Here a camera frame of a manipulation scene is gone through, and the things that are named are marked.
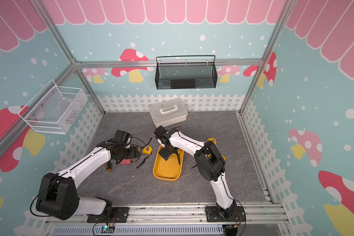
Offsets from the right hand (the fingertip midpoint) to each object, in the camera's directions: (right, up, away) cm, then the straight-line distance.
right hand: (171, 151), depth 93 cm
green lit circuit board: (-31, -35, -20) cm, 51 cm away
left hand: (-22, -2, -5) cm, 23 cm away
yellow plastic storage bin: (0, -10, -6) cm, 12 cm away
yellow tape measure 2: (-17, -6, +1) cm, 18 cm away
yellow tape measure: (-16, +1, +4) cm, 16 cm away
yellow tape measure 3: (+27, +7, +10) cm, 30 cm away
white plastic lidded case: (-2, +26, +12) cm, 29 cm away
